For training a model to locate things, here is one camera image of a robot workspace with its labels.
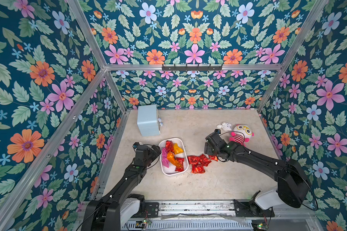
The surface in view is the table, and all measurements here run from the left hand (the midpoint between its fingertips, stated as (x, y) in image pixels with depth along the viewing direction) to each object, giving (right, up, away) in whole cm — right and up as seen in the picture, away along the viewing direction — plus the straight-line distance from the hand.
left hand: (157, 149), depth 88 cm
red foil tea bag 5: (+22, -7, +1) cm, 23 cm away
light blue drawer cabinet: (-7, +19, +5) cm, 20 cm away
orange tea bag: (+9, -5, -3) cm, 11 cm away
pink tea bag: (+5, -5, -2) cm, 7 cm away
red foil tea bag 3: (+25, -11, -2) cm, 27 cm away
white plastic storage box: (+8, -13, -2) cm, 15 cm away
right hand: (+32, +1, -1) cm, 32 cm away
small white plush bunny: (+47, +14, +17) cm, 52 cm away
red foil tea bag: (+7, +1, +3) cm, 8 cm away
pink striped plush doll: (+56, +9, +9) cm, 57 cm away
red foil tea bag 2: (+15, -7, -1) cm, 17 cm away
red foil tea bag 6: (+35, -5, 0) cm, 35 cm away
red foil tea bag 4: (+29, -7, +2) cm, 30 cm away
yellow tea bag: (+12, 0, +3) cm, 12 cm away
